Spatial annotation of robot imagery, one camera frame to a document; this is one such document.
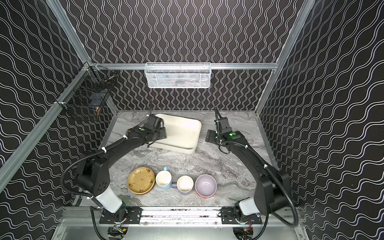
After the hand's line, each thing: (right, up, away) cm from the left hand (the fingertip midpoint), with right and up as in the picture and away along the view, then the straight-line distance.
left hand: (160, 132), depth 91 cm
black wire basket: (-48, +28, +6) cm, 56 cm away
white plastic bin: (+12, -2, +21) cm, 24 cm away
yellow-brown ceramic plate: (-9, -27, -7) cm, 29 cm away
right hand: (+32, -3, -5) cm, 32 cm away
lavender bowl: (+26, -28, -11) cm, 40 cm away
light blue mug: (+4, -25, -11) cm, 27 cm away
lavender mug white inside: (+15, -28, -10) cm, 34 cm away
